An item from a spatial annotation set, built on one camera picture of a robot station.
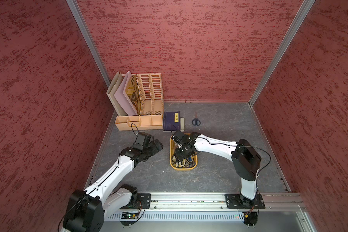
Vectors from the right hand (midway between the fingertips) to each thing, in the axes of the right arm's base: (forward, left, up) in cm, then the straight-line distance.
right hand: (181, 158), depth 86 cm
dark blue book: (+30, +7, -2) cm, 31 cm away
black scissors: (-3, -4, +1) cm, 5 cm away
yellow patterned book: (+42, +33, +17) cm, 56 cm away
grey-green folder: (+34, +42, +27) cm, 61 cm away
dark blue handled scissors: (+31, -12, -4) cm, 34 cm away
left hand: (+3, +15, +5) cm, 16 cm away
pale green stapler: (+26, -1, -1) cm, 26 cm away
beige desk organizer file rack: (+47, +24, -2) cm, 53 cm away
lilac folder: (+30, +36, +23) cm, 53 cm away
